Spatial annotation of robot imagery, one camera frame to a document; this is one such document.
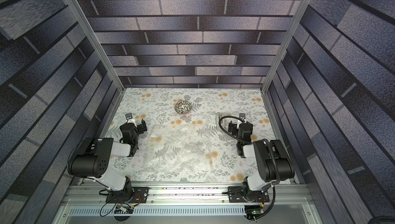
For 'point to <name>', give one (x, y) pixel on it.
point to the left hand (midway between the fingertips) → (135, 119)
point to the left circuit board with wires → (121, 208)
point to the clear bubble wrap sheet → (180, 150)
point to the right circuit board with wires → (254, 210)
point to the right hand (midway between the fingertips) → (239, 121)
